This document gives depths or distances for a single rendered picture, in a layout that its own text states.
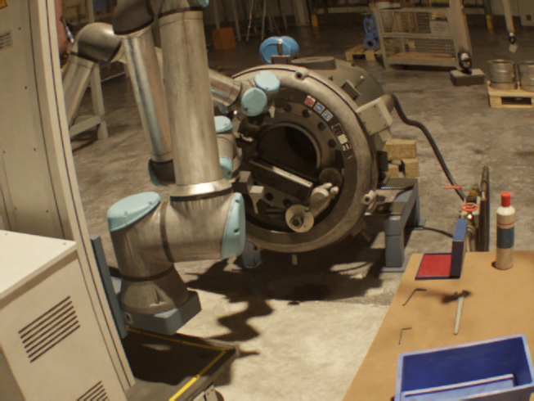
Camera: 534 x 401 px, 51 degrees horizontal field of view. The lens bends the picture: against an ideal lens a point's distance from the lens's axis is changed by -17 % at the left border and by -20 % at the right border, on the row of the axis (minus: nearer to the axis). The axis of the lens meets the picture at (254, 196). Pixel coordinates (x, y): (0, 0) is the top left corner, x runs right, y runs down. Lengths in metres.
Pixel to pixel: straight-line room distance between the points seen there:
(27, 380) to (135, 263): 0.51
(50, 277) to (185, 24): 0.68
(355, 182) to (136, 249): 1.11
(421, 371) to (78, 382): 0.78
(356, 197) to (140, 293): 1.12
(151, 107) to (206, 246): 0.42
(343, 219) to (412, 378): 1.35
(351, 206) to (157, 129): 0.98
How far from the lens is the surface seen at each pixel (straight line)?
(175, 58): 1.56
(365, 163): 2.47
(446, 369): 1.31
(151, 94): 1.75
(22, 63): 1.58
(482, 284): 1.77
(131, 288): 1.67
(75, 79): 2.07
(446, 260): 1.92
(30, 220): 1.71
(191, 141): 1.56
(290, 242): 2.67
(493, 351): 1.31
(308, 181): 2.60
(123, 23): 1.64
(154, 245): 1.59
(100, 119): 6.80
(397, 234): 2.91
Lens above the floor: 1.30
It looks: 18 degrees down
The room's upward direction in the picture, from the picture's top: 9 degrees counter-clockwise
